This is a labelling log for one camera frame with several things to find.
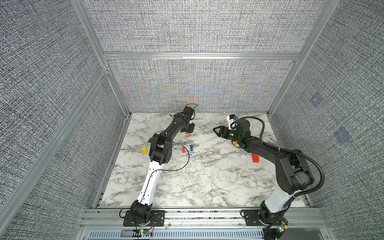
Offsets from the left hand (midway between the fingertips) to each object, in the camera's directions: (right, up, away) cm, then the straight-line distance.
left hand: (189, 129), depth 109 cm
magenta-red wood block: (-4, -13, -12) cm, 18 cm away
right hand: (+17, +1, -17) cm, 24 cm away
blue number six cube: (+2, -12, -12) cm, 17 cm away
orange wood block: (-1, -3, -4) cm, 5 cm away
